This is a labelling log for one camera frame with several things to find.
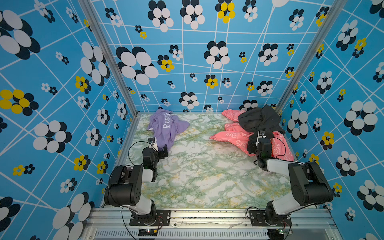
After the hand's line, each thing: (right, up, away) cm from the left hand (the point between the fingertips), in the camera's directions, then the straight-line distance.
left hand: (159, 144), depth 93 cm
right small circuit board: (+62, -40, -23) cm, 77 cm away
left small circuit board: (0, -41, -21) cm, 46 cm away
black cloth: (+70, +17, +9) cm, 72 cm away
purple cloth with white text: (+1, +12, +10) cm, 16 cm away
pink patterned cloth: (+50, +7, +2) cm, 50 cm away
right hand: (+64, +1, +2) cm, 64 cm away
